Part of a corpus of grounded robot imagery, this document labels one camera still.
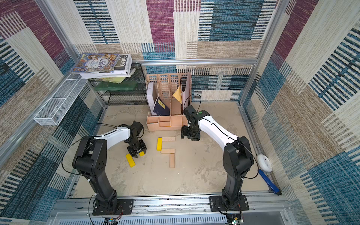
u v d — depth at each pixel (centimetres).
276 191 78
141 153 89
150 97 97
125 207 73
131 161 88
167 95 119
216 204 73
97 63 81
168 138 99
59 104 74
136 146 81
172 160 89
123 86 101
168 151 96
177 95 91
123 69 79
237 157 47
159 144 97
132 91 94
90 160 49
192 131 73
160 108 105
